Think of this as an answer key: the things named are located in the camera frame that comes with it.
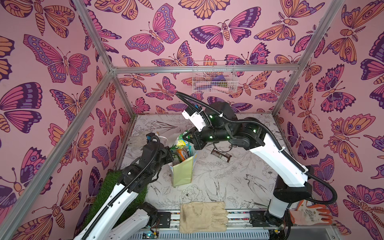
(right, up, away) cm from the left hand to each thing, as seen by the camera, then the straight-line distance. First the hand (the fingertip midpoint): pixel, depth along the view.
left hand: (171, 147), depth 70 cm
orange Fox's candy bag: (+5, -4, +6) cm, 9 cm away
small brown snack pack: (+30, -9, +24) cm, 40 cm away
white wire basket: (+24, +42, +24) cm, 54 cm away
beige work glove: (+15, -36, +5) cm, 39 cm away
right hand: (+7, +7, -14) cm, 17 cm away
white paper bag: (+4, -13, +5) cm, 14 cm away
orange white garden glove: (+65, -33, +3) cm, 73 cm away
